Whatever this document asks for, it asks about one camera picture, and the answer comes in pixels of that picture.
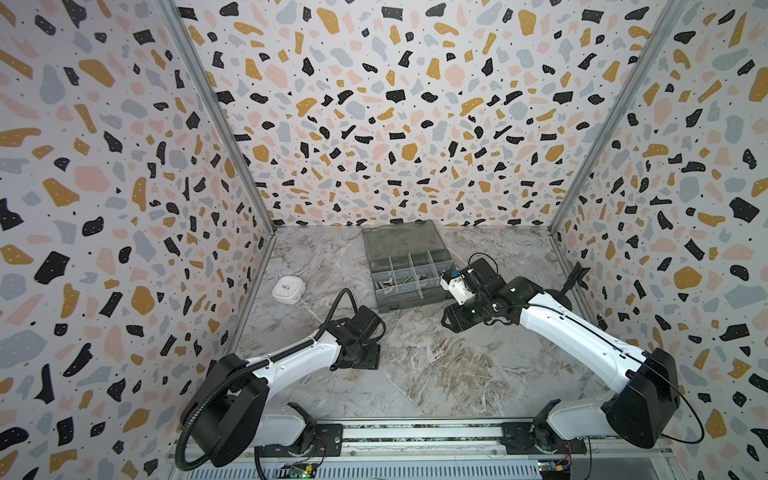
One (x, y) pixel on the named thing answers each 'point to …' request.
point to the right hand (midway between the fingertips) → (444, 314)
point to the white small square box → (288, 289)
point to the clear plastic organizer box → (406, 262)
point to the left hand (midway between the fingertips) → (370, 357)
